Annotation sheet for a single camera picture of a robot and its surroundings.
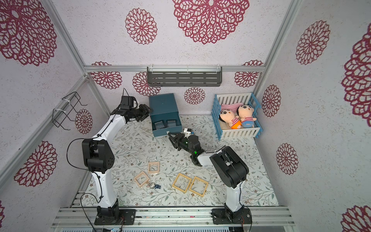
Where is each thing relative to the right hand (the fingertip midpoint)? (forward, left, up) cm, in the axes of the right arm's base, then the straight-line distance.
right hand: (170, 134), depth 88 cm
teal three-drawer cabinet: (+12, +5, +5) cm, 14 cm away
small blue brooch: (-27, +9, -13) cm, 31 cm away
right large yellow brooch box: (-25, -17, -18) cm, 35 cm away
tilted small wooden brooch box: (-22, +17, -16) cm, 32 cm away
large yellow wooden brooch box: (-20, -9, -16) cm, 27 cm away
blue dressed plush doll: (+22, -51, -1) cm, 55 cm away
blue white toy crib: (+23, -45, -7) cm, 51 cm away
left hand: (+16, +14, +5) cm, 21 cm away
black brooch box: (+9, +8, -1) cm, 12 cm away
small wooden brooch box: (-14, +11, -16) cm, 24 cm away
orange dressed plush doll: (+20, -39, -5) cm, 44 cm away
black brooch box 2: (+11, +1, -1) cm, 11 cm away
